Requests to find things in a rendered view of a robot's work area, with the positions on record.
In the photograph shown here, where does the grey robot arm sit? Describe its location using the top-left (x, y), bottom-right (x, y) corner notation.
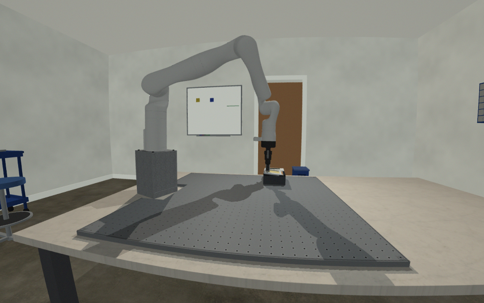
top-left (141, 35), bottom-right (279, 152)

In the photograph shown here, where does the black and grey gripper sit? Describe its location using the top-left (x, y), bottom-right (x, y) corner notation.
top-left (261, 141), bottom-right (276, 171)

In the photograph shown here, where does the grey and white cassette dock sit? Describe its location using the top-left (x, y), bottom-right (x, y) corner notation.
top-left (263, 168), bottom-right (286, 185)

